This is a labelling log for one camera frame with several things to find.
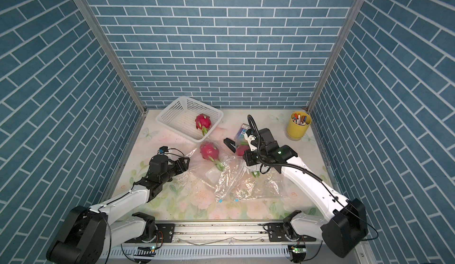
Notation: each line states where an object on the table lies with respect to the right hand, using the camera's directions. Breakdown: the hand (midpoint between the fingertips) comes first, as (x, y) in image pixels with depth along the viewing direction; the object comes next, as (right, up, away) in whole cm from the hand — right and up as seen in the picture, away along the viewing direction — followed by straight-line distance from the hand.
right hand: (245, 156), depth 79 cm
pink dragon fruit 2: (-24, +16, +25) cm, 38 cm away
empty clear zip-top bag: (+11, -16, +8) cm, 21 cm away
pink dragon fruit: (-18, 0, +13) cm, 22 cm away
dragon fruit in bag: (-1, +1, +15) cm, 15 cm away
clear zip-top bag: (-15, -9, +13) cm, 22 cm away
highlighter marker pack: (-2, +6, +26) cm, 27 cm away
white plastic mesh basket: (-41, +20, +37) cm, 59 cm away
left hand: (-28, -4, +10) cm, 30 cm away
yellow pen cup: (+30, +14, +17) cm, 37 cm away
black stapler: (-7, +3, +23) cm, 24 cm away
